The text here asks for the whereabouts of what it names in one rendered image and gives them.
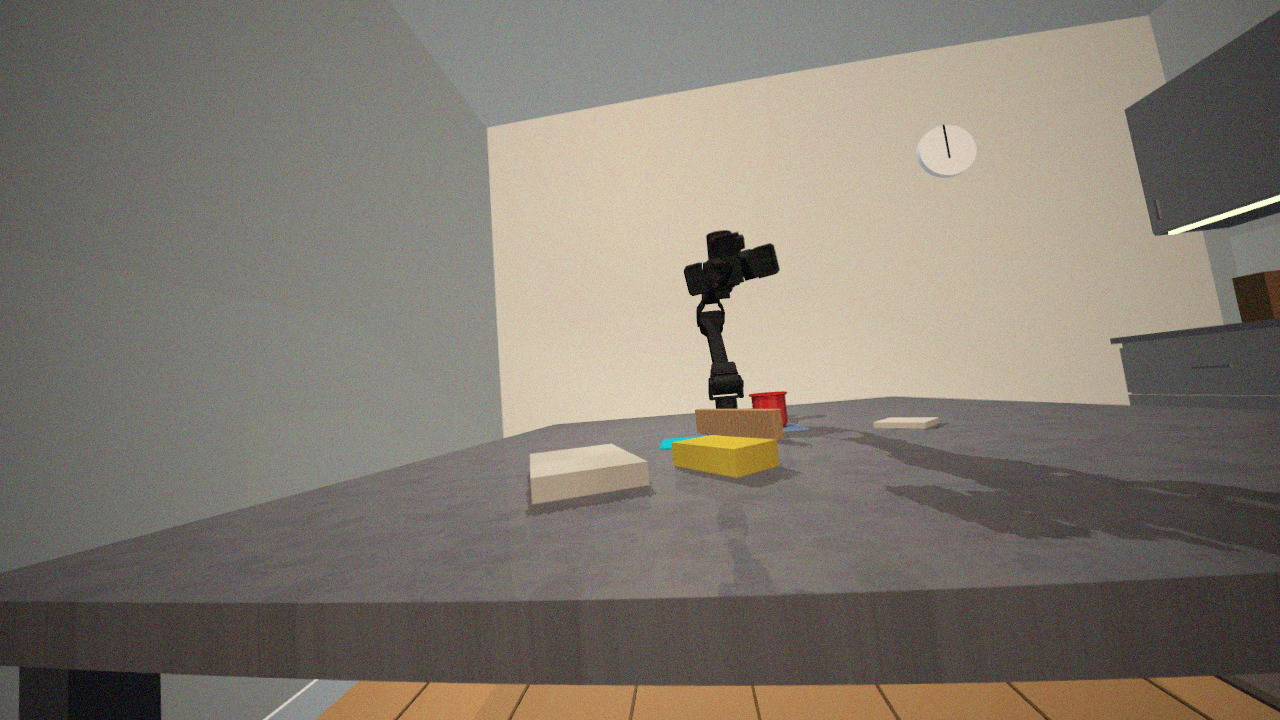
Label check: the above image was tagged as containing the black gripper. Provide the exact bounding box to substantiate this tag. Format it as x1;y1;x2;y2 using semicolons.
684;243;780;296

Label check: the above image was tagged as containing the yellow block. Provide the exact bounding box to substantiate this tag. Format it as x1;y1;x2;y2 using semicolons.
672;436;780;478

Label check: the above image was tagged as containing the red translucent cup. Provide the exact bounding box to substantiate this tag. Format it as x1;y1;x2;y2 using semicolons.
749;392;788;428

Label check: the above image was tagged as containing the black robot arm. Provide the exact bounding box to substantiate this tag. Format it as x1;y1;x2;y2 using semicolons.
696;231;745;409

